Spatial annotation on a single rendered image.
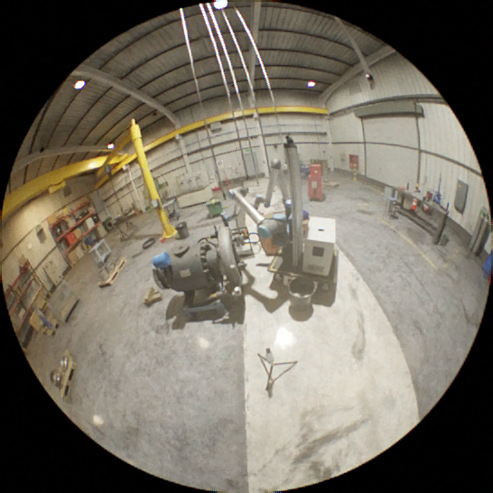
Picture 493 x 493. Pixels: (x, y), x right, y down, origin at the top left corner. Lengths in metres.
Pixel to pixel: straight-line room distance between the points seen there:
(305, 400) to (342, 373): 0.46
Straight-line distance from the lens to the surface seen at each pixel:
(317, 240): 1.53
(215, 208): 4.96
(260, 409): 1.72
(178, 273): 1.73
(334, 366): 1.78
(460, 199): 7.79
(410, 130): 9.02
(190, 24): 8.07
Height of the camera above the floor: 1.68
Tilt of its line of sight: 34 degrees down
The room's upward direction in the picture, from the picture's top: 14 degrees counter-clockwise
